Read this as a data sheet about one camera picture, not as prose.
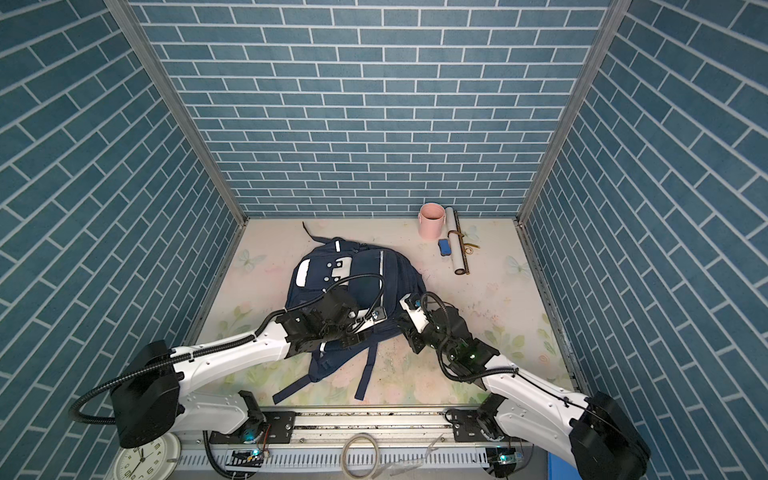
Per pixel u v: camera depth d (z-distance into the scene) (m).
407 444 0.72
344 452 0.70
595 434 0.40
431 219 1.09
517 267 1.08
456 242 1.11
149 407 0.40
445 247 1.11
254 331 0.52
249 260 1.08
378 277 0.64
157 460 0.66
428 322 0.70
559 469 0.69
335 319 0.63
